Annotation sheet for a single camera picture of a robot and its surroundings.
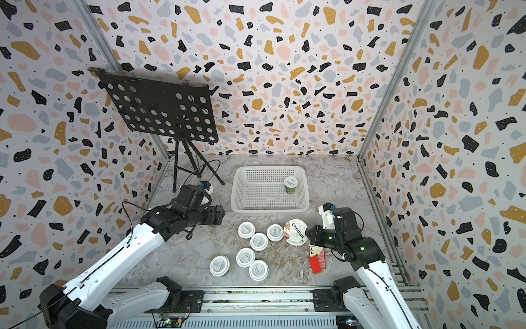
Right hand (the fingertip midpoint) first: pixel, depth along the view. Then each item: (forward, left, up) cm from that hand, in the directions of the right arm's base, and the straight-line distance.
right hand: (306, 233), depth 74 cm
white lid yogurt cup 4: (-6, +23, -10) cm, 25 cm away
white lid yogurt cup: (+5, +24, -9) cm, 26 cm away
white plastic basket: (+31, +20, -15) cm, 40 cm away
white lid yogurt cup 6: (-9, +32, -9) cm, 35 cm away
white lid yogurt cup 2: (0, +18, -9) cm, 20 cm away
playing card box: (0, -4, -15) cm, 16 cm away
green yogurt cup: (+30, +5, -9) cm, 32 cm away
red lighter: (-6, -4, -15) cm, 17 cm away
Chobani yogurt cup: (0, +4, 0) cm, 4 cm away
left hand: (+7, +33, +3) cm, 34 cm away
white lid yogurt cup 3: (+5, +12, -10) cm, 16 cm away
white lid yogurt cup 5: (-11, +17, -9) cm, 22 cm away
